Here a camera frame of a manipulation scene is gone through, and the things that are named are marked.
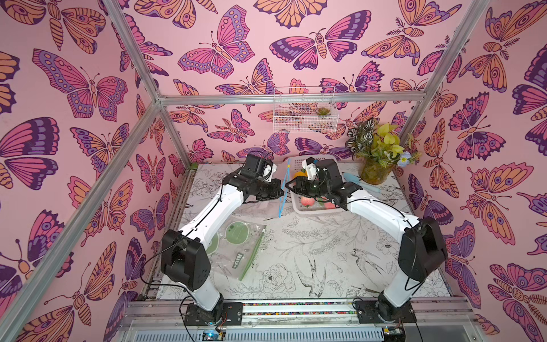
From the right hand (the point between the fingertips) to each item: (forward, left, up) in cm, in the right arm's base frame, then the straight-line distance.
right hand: (290, 183), depth 83 cm
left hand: (-3, +1, -1) cm, 4 cm away
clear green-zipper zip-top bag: (-18, +24, -23) cm, 38 cm away
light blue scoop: (+22, -36, -22) cm, 47 cm away
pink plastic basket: (+6, -2, +4) cm, 7 cm away
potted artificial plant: (+21, -40, 0) cm, 45 cm away
